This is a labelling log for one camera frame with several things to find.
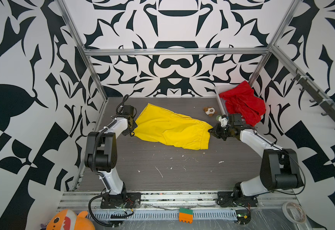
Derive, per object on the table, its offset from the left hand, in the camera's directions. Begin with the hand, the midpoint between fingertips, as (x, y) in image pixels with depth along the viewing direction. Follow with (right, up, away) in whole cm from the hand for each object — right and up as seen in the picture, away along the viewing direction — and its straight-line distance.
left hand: (130, 125), depth 96 cm
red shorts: (+78, +18, +9) cm, 80 cm away
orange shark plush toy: (-19, -38, -32) cm, 53 cm away
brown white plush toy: (+56, +9, +13) cm, 58 cm away
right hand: (+51, -2, -6) cm, 51 cm away
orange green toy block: (+33, -40, -27) cm, 59 cm away
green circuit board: (+62, -42, -24) cm, 79 cm away
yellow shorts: (+17, 0, +7) cm, 18 cm away
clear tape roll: (+87, -41, -24) cm, 99 cm away
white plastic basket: (+69, +17, +23) cm, 74 cm away
